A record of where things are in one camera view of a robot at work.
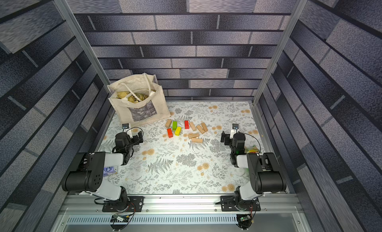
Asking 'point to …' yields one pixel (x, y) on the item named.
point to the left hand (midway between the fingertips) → (134, 130)
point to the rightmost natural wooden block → (204, 127)
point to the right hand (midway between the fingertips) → (231, 130)
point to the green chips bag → (254, 150)
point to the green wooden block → (174, 125)
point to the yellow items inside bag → (132, 98)
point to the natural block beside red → (193, 126)
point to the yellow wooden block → (178, 131)
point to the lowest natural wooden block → (198, 140)
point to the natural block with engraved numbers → (191, 135)
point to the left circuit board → (117, 218)
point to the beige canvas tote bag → (139, 99)
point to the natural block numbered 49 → (200, 128)
